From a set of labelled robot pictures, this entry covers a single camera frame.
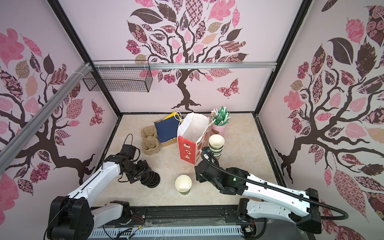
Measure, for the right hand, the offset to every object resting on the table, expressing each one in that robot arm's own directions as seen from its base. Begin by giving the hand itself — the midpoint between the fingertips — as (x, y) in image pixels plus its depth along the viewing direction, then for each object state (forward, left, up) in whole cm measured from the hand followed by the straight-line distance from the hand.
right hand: (199, 166), depth 71 cm
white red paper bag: (+31, +4, -13) cm, 34 cm away
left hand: (+1, +30, -14) cm, 33 cm away
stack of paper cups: (+12, -10, -1) cm, 16 cm away
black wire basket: (+56, +50, +16) cm, 77 cm away
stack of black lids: (-1, +27, -14) cm, 31 cm away
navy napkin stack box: (+37, +22, -16) cm, 46 cm away
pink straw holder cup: (+29, -12, -9) cm, 33 cm away
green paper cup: (-3, +9, -16) cm, 19 cm away
